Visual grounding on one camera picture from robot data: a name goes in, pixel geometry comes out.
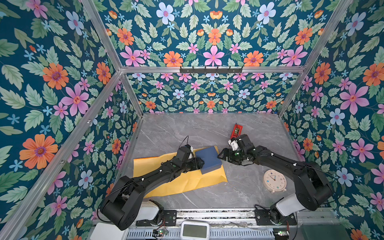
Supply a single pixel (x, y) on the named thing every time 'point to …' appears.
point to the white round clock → (274, 181)
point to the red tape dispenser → (236, 131)
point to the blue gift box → (210, 157)
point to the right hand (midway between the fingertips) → (221, 157)
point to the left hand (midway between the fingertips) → (203, 161)
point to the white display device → (191, 229)
